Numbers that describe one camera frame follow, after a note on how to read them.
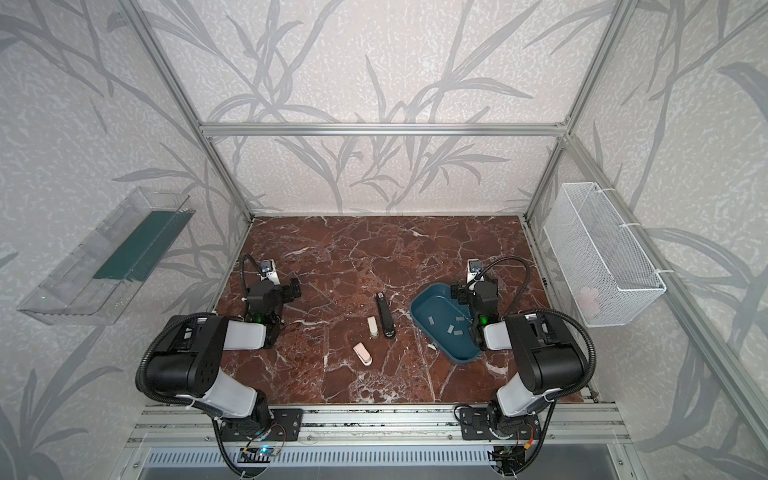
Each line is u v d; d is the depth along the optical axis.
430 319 0.91
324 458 0.77
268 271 0.80
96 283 0.64
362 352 0.83
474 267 0.81
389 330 0.87
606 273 0.61
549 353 0.47
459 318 0.92
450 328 0.89
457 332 0.89
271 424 0.72
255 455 0.72
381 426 0.75
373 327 0.87
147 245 0.64
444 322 0.92
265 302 0.71
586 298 0.73
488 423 0.73
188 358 0.46
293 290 0.87
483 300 0.71
